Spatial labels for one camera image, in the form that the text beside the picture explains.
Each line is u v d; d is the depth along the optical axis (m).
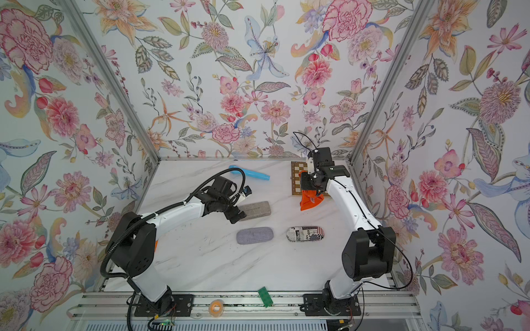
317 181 0.61
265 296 0.75
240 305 0.76
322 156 0.66
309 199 0.84
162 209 0.53
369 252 0.44
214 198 0.71
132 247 0.46
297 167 1.17
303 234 0.88
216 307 0.74
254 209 0.96
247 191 0.80
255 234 0.88
